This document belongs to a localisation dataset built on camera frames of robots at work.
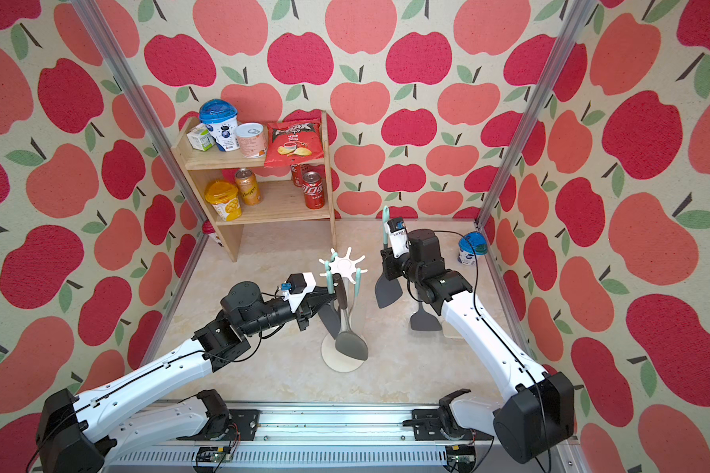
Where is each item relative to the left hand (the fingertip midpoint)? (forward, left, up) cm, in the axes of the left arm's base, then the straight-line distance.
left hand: (334, 298), depth 65 cm
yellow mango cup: (+34, +34, 0) cm, 48 cm away
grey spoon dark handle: (-3, -3, -17) cm, 18 cm away
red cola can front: (+37, +8, +1) cm, 38 cm away
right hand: (+16, -14, -4) cm, 21 cm away
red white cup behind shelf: (+41, +49, -21) cm, 67 cm away
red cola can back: (+49, +15, -2) cm, 51 cm away
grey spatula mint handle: (+9, -26, -28) cm, 39 cm away
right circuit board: (-26, -32, -31) cm, 52 cm away
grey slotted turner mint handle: (+12, -15, -16) cm, 25 cm away
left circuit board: (-25, +30, -33) cm, 51 cm away
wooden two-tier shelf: (+45, +21, -9) cm, 50 cm away
